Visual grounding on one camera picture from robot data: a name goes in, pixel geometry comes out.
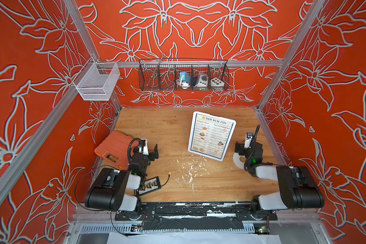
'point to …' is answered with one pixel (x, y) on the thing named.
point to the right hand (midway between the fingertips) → (242, 140)
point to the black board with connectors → (150, 185)
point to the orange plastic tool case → (114, 149)
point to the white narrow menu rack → (210, 135)
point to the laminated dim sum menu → (210, 135)
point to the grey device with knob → (203, 80)
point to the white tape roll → (236, 159)
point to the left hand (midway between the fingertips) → (148, 143)
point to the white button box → (216, 82)
